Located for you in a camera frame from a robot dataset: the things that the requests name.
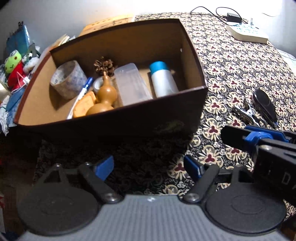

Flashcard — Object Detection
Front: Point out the metal clip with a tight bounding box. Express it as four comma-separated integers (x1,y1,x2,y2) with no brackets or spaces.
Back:
232,99,267,127

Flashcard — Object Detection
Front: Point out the brown gourd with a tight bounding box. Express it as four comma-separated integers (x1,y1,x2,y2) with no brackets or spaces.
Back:
86,71,118,115

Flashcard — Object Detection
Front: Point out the clear plastic case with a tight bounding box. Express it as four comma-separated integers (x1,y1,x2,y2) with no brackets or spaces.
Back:
114,63,152,106

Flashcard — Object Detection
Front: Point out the white bottle blue cap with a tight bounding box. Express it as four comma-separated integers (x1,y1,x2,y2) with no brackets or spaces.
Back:
149,61,179,97

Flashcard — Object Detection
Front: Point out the floral patterned tablecloth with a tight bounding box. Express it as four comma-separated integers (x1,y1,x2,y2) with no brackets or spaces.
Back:
34,12,296,220

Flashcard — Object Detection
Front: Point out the blue white marker pen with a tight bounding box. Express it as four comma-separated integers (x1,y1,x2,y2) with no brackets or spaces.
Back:
67,77,93,120

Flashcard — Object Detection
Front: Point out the brown cardboard shoe box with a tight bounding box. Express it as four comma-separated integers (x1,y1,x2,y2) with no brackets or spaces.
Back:
15,19,208,161

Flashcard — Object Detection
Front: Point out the orange box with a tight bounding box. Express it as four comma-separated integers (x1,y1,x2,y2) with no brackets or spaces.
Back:
73,91,96,118

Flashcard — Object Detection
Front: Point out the light mattress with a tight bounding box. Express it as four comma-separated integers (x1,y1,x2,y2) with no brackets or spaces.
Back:
277,49,296,68

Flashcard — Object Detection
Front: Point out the small clear tape roll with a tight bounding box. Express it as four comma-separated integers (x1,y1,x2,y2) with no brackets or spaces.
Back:
93,77,112,94

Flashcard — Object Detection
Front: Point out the large printed tape roll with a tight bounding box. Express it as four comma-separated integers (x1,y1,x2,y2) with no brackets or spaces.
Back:
50,60,87,99

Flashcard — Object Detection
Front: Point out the white power strip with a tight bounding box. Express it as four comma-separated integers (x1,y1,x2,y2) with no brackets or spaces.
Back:
226,24,268,44

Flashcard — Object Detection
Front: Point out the pine cone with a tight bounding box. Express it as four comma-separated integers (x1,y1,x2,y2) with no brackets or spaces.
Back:
93,56,117,77

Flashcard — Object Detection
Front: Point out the black power adapter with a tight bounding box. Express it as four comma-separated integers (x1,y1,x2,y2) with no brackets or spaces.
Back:
226,13,242,23

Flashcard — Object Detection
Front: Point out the green frog plush toy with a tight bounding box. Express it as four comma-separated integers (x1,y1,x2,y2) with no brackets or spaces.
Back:
4,50,27,91

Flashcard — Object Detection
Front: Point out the stack of books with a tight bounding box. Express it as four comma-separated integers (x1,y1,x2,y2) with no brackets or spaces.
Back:
32,34,76,72

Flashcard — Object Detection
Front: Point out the yellow book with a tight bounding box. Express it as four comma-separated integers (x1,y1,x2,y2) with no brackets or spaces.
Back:
79,14,135,37

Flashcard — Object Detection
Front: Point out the blue bag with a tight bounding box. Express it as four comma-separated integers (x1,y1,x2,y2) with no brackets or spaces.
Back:
6,21,30,56

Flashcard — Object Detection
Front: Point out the black adapter cable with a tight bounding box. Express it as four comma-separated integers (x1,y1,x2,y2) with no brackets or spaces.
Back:
189,6,248,26

